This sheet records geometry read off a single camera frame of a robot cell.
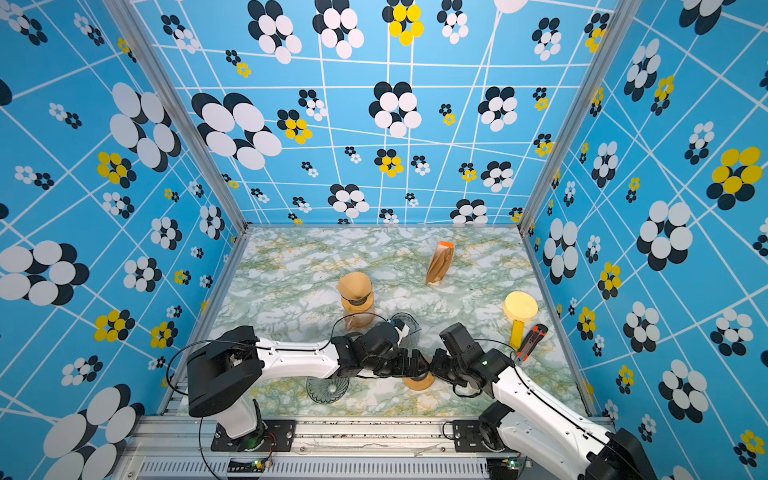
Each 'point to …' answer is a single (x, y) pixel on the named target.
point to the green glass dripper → (357, 302)
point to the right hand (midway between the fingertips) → (431, 367)
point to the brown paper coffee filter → (355, 284)
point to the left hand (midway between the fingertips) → (423, 371)
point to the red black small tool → (530, 341)
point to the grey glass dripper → (327, 390)
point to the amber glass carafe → (359, 319)
